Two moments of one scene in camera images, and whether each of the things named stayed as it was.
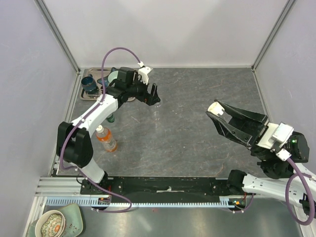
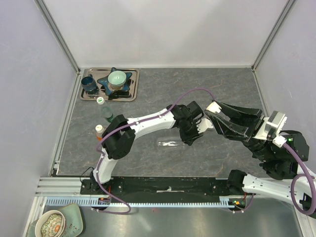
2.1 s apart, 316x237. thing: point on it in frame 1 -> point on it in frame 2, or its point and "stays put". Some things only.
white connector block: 143,72 -> 205,124
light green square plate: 73,218 stays put
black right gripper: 240,116 stays put
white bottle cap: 216,108 stays put
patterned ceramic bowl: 51,223 stays put
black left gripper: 151,98 -> 190,138
